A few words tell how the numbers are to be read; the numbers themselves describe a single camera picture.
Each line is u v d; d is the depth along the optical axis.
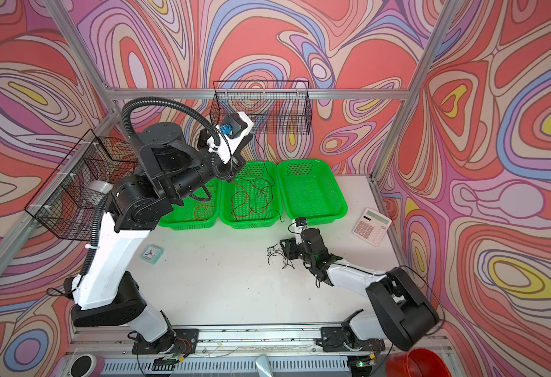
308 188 1.16
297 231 0.70
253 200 1.10
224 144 0.37
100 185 0.74
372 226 0.99
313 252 0.68
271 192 1.11
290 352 0.72
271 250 0.93
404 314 0.43
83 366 0.65
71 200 0.72
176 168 0.35
